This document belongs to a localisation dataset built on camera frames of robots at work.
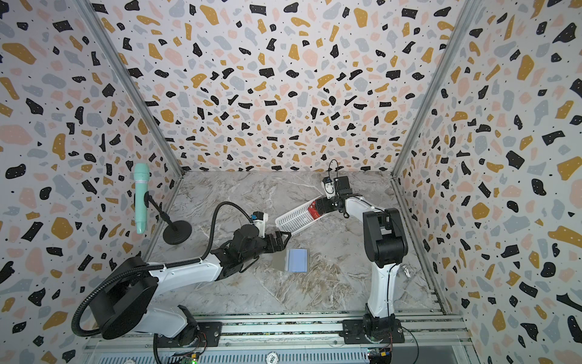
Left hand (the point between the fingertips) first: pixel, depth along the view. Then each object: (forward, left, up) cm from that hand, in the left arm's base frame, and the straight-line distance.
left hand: (289, 235), depth 83 cm
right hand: (+22, -17, -8) cm, 29 cm away
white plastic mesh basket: (+15, -3, -13) cm, 20 cm away
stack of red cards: (+19, -10, -12) cm, 24 cm away
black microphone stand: (+8, +48, -11) cm, 50 cm away
